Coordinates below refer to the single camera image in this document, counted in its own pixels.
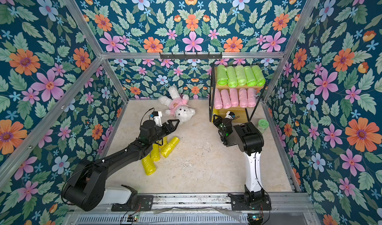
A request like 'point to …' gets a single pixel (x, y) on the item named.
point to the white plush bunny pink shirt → (178, 105)
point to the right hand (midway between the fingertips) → (215, 115)
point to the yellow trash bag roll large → (148, 165)
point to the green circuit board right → (255, 218)
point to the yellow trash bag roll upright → (155, 152)
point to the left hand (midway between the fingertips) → (177, 121)
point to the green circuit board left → (132, 219)
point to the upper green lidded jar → (262, 125)
